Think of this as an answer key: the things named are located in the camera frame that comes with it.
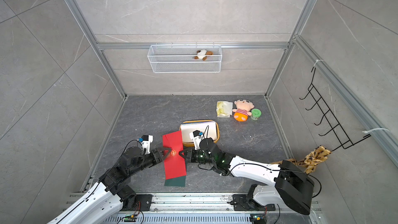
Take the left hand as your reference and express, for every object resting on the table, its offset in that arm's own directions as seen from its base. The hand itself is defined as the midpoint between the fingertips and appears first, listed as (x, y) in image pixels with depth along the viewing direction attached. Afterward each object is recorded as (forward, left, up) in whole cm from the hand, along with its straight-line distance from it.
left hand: (170, 149), depth 74 cm
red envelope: (-6, -2, -2) cm, 7 cm away
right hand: (-3, -5, 0) cm, 5 cm away
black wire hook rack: (-1, -72, +15) cm, 73 cm away
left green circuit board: (-26, +19, -18) cm, 37 cm away
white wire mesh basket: (+58, -6, +13) cm, 60 cm away
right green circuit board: (-28, -40, -17) cm, 52 cm away
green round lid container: (+29, -53, -12) cm, 61 cm away
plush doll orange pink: (+31, -44, -12) cm, 55 cm away
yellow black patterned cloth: (-7, -67, +6) cm, 67 cm away
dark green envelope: (-11, -3, -16) cm, 20 cm away
